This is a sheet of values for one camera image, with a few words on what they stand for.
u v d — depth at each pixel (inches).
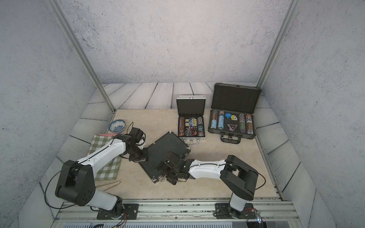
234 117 42.5
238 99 42.4
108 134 41.4
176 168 25.3
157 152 36.1
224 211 28.6
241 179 17.5
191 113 43.8
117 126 42.4
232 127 41.0
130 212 28.7
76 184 16.9
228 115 43.7
